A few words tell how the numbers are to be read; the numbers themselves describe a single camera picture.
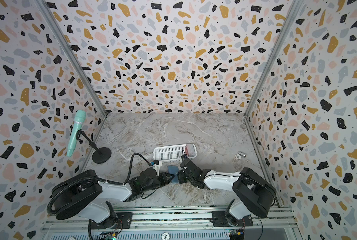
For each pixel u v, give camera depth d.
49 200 0.74
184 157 0.81
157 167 0.80
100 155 0.95
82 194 0.44
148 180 0.66
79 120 0.73
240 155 0.98
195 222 0.74
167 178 0.82
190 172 0.68
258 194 0.44
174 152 1.00
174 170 0.90
